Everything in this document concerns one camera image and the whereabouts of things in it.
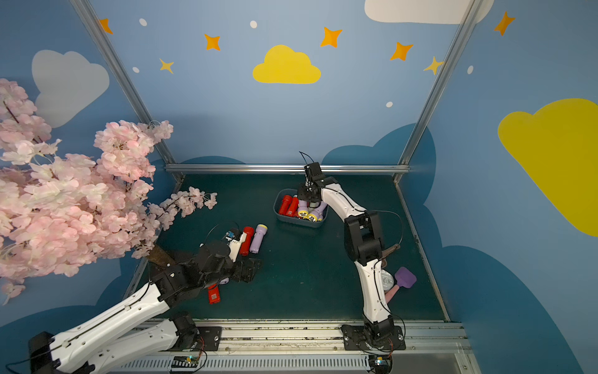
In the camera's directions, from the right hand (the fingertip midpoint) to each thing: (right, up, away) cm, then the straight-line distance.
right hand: (304, 192), depth 102 cm
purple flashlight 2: (+4, -10, -4) cm, 12 cm away
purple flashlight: (-1, -8, -6) cm, 10 cm away
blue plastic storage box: (-5, -13, -1) cm, 13 cm away
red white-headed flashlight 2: (-33, -37, -21) cm, 54 cm away
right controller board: (+25, -56, -29) cm, 68 cm away
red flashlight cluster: (-9, -7, +5) cm, 13 cm away
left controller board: (-38, -55, -29) cm, 73 cm away
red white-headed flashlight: (-5, -7, +5) cm, 10 cm away
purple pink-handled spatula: (+38, -33, -15) cm, 53 cm away
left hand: (-18, -22, -27) cm, 39 cm away
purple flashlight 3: (-19, -17, -4) cm, 26 cm away
